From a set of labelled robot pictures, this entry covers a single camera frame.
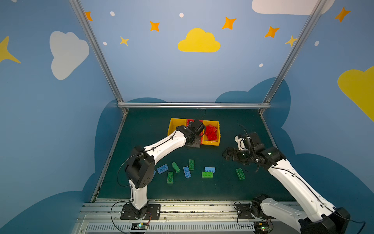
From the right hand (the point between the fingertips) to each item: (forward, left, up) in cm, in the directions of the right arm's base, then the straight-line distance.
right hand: (230, 154), depth 77 cm
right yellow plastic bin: (+17, +12, -14) cm, 25 cm away
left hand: (+10, +19, -5) cm, 22 cm away
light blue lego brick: (-3, +9, -16) cm, 18 cm away
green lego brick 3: (-9, +33, -15) cm, 37 cm away
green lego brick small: (-3, +30, -15) cm, 34 cm away
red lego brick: (+23, +8, -12) cm, 28 cm away
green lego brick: (-4, -9, -16) cm, 19 cm away
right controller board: (-30, -16, -19) cm, 39 cm away
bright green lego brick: (-6, +11, -16) cm, 20 cm away
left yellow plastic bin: (+31, +35, -12) cm, 48 cm away
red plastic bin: (+30, +24, -8) cm, 39 cm away
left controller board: (-33, +45, -17) cm, 58 cm away
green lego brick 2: (0, +21, -16) cm, 26 cm away
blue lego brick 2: (-4, +38, -16) cm, 42 cm away
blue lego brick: (-4, +24, -19) cm, 31 cm away
